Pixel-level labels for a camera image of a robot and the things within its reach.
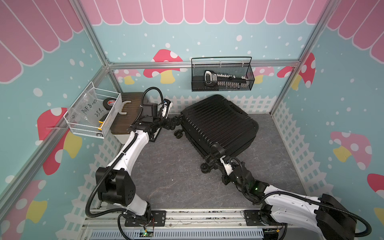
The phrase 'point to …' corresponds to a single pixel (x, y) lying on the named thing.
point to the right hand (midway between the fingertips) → (219, 167)
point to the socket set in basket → (228, 81)
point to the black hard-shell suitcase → (216, 120)
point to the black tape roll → (108, 102)
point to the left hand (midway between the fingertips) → (171, 119)
